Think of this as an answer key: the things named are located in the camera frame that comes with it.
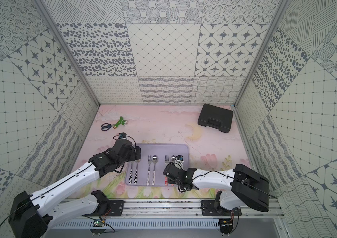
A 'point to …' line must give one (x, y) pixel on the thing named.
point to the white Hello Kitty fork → (149, 161)
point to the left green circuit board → (98, 223)
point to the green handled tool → (121, 121)
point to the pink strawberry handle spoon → (173, 158)
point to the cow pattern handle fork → (130, 178)
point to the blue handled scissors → (105, 126)
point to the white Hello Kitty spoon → (154, 160)
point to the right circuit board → (226, 225)
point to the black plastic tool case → (216, 117)
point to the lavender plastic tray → (164, 151)
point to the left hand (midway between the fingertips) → (134, 147)
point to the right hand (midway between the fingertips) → (172, 177)
